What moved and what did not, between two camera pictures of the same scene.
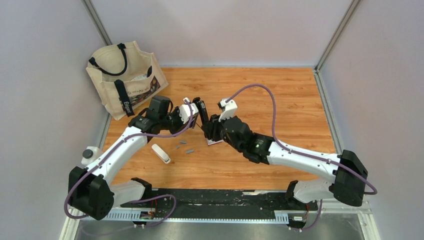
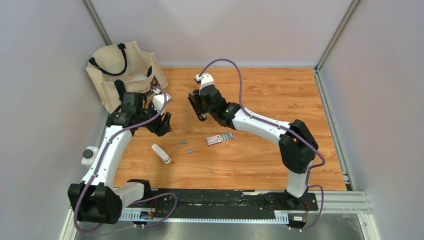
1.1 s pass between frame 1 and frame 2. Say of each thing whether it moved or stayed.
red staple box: stayed
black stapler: moved
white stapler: stayed
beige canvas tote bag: stayed
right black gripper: moved
